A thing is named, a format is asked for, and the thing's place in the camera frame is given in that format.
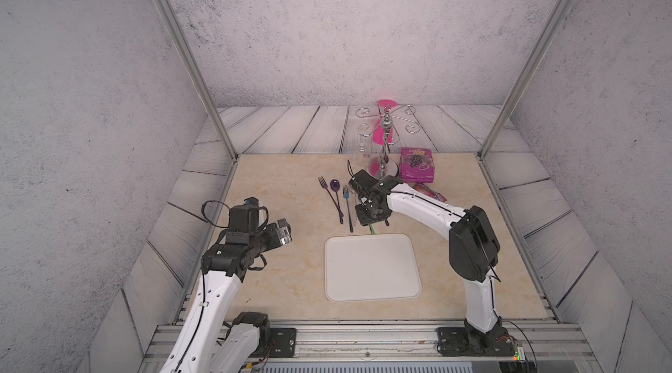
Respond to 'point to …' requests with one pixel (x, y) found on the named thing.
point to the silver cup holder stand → (382, 165)
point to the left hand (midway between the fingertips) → (281, 230)
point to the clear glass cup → (363, 151)
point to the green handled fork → (371, 227)
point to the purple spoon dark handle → (335, 186)
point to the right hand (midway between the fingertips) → (367, 217)
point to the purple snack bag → (416, 165)
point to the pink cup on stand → (383, 130)
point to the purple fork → (324, 185)
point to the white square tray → (371, 267)
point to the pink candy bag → (426, 189)
